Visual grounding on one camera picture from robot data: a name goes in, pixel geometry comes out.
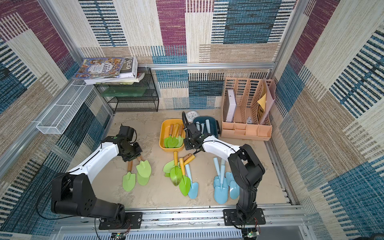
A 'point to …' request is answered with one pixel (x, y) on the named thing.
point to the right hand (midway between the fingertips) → (188, 141)
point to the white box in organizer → (232, 106)
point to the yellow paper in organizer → (262, 101)
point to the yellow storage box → (171, 135)
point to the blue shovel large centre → (221, 193)
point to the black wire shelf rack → (149, 102)
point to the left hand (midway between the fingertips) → (140, 153)
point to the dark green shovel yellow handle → (176, 174)
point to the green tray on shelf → (124, 91)
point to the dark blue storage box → (212, 123)
